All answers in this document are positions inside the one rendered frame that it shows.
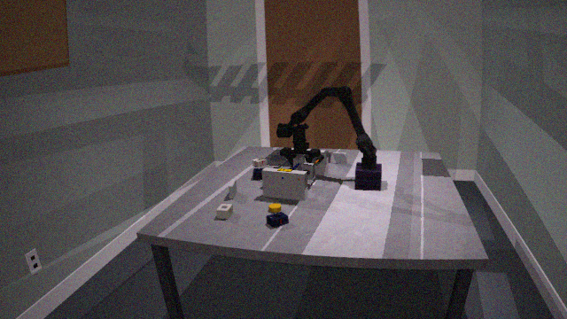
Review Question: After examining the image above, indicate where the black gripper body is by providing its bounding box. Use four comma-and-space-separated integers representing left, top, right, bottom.
280, 138, 321, 157

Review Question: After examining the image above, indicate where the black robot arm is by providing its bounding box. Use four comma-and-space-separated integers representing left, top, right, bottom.
276, 86, 377, 171

